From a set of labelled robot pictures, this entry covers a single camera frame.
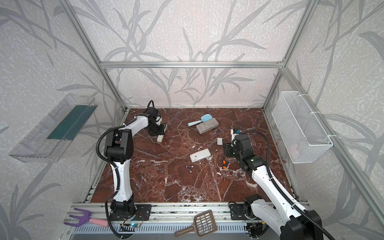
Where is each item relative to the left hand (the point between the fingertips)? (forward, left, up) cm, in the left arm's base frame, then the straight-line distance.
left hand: (164, 128), depth 104 cm
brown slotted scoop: (-55, -28, -2) cm, 62 cm away
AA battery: (-28, -19, -3) cm, 34 cm away
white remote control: (-19, -26, -2) cm, 32 cm away
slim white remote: (-7, +2, -2) cm, 7 cm away
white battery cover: (-9, -39, -3) cm, 40 cm away
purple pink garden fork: (-53, +30, -2) cm, 61 cm away
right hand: (-17, -40, +14) cm, 46 cm away
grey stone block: (+2, -29, 0) cm, 29 cm away
